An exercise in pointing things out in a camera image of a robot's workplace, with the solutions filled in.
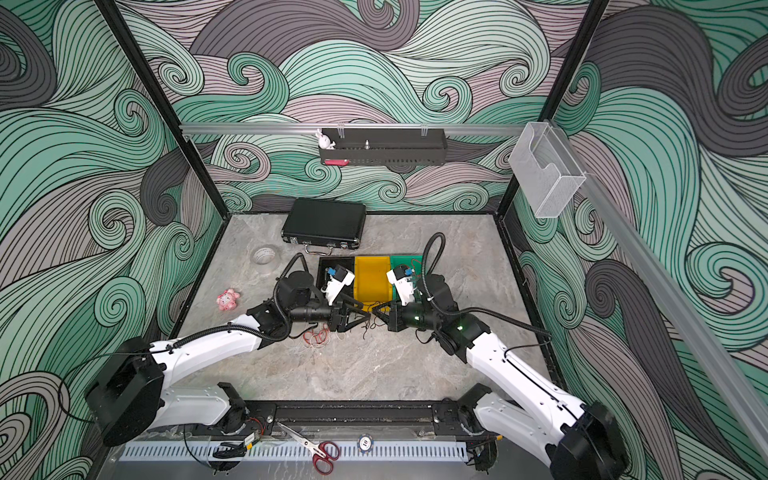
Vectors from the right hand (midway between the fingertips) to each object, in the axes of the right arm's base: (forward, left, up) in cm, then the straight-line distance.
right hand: (374, 312), depth 73 cm
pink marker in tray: (+43, +12, +14) cm, 47 cm away
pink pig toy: (+11, +47, -15) cm, 50 cm away
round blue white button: (-26, +2, -17) cm, 31 cm away
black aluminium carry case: (+46, +23, -19) cm, 55 cm away
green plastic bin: (+23, -13, -11) cm, 29 cm away
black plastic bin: (+25, +17, -15) cm, 34 cm away
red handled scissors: (-28, +12, -17) cm, 35 cm away
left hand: (+1, +2, -1) cm, 2 cm away
